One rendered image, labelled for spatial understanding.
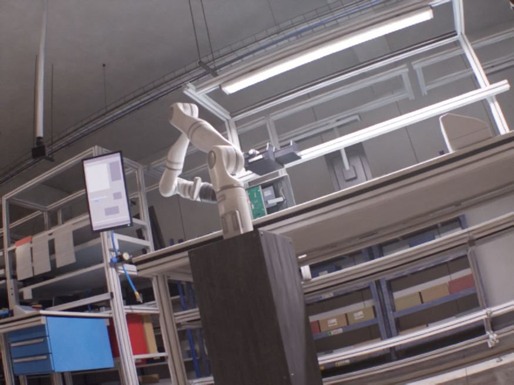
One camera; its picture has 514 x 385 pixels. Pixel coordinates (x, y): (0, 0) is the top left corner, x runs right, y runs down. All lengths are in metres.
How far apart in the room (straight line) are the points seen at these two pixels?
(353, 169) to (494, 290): 2.85
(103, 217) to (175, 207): 4.14
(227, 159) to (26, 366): 2.07
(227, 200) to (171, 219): 5.79
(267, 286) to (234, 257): 0.13
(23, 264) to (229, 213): 2.85
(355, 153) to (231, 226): 2.53
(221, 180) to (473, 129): 0.90
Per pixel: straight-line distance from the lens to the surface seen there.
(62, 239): 3.74
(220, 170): 1.52
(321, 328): 5.68
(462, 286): 5.48
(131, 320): 3.62
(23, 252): 4.13
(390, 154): 6.26
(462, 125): 1.75
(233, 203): 1.48
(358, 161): 3.89
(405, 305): 5.49
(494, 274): 5.95
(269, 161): 2.54
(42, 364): 2.99
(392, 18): 2.51
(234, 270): 1.36
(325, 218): 1.72
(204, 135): 1.69
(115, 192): 3.18
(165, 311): 2.09
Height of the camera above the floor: 0.52
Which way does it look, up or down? 18 degrees up
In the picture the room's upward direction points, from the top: 12 degrees counter-clockwise
